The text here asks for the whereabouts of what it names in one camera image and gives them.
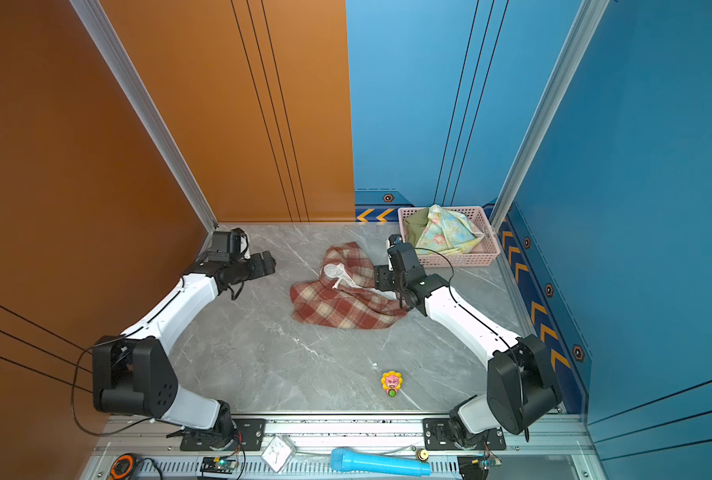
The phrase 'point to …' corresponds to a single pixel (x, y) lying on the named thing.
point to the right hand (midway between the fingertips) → (383, 270)
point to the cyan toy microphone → (344, 461)
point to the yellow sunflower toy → (391, 381)
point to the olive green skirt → (416, 223)
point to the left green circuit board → (218, 465)
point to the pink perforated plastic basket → (486, 248)
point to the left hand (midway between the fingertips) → (262, 261)
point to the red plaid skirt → (346, 294)
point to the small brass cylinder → (422, 455)
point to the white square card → (276, 454)
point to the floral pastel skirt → (447, 232)
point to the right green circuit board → (490, 462)
